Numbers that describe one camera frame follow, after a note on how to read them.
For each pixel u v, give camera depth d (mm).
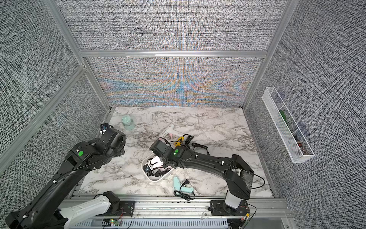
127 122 1007
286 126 681
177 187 782
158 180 780
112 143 488
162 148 593
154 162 661
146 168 653
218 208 732
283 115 730
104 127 565
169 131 1012
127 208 730
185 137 1001
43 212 372
